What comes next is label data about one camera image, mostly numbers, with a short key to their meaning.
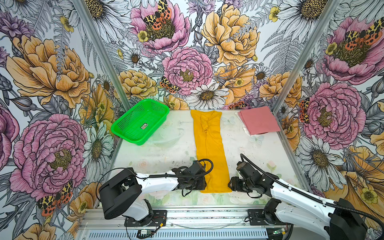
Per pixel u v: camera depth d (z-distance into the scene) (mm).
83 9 715
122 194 432
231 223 735
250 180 638
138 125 1129
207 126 1082
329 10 728
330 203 442
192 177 654
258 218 738
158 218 744
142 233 729
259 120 1187
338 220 403
